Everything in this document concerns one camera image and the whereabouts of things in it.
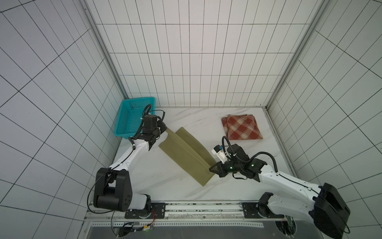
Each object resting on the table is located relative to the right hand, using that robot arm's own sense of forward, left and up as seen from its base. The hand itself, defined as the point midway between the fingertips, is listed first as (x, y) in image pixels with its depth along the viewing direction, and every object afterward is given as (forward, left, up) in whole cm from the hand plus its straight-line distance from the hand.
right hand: (209, 166), depth 78 cm
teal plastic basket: (+41, +62, -7) cm, 75 cm away
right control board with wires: (-23, -38, -10) cm, 45 cm away
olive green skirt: (+7, +16, +5) cm, 18 cm away
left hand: (+21, +29, +7) cm, 36 cm away
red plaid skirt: (+33, -23, -8) cm, 41 cm away
